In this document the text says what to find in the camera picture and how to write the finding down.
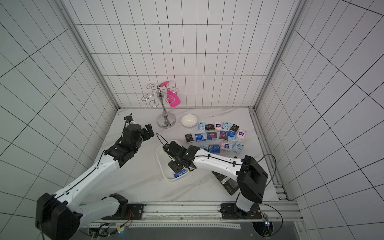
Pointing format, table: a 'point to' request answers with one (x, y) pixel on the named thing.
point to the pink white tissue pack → (241, 134)
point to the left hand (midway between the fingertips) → (143, 130)
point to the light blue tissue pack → (201, 126)
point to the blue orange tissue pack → (223, 135)
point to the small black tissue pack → (209, 127)
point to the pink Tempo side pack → (218, 126)
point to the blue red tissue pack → (211, 136)
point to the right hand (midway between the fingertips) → (171, 164)
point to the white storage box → (164, 160)
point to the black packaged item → (230, 185)
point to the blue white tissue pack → (200, 137)
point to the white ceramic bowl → (189, 120)
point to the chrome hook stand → (166, 120)
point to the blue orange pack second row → (214, 148)
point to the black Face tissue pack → (234, 128)
